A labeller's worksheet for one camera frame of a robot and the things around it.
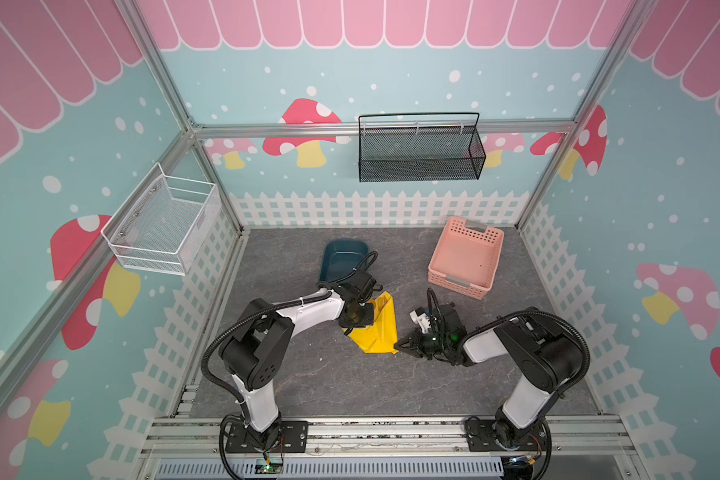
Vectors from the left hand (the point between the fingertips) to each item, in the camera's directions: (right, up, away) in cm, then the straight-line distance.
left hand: (366, 326), depth 92 cm
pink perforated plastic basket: (+38, +21, +22) cm, 49 cm away
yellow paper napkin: (+5, -2, -2) cm, 6 cm away
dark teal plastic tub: (-10, +21, +21) cm, 32 cm away
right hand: (+8, -5, -3) cm, 10 cm away
